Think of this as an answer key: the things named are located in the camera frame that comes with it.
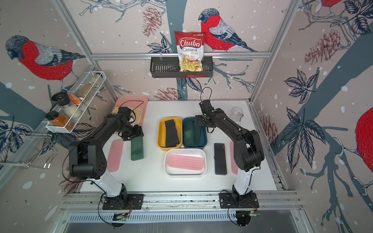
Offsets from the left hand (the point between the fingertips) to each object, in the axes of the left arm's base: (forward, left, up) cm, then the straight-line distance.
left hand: (141, 132), depth 90 cm
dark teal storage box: (+14, -30, -4) cm, 33 cm away
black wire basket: (+46, -15, +17) cm, 51 cm away
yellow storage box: (+5, -11, -9) cm, 15 cm away
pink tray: (+12, -1, +16) cm, 19 cm away
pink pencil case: (-18, -58, -9) cm, 61 cm away
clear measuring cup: (+20, -66, -6) cm, 69 cm away
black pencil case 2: (-19, -50, -8) cm, 54 cm away
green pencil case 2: (+3, -31, -7) cm, 31 cm away
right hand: (+8, -39, +1) cm, 40 cm away
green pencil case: (-10, +1, -2) cm, 10 cm away
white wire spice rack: (+23, +26, +25) cm, 43 cm away
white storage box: (-16, -28, -8) cm, 34 cm away
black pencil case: (+1, -19, -6) cm, 20 cm away
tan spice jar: (+11, +27, +25) cm, 39 cm away
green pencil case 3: (+2, -38, -8) cm, 39 cm away
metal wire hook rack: (-22, +33, +17) cm, 43 cm away
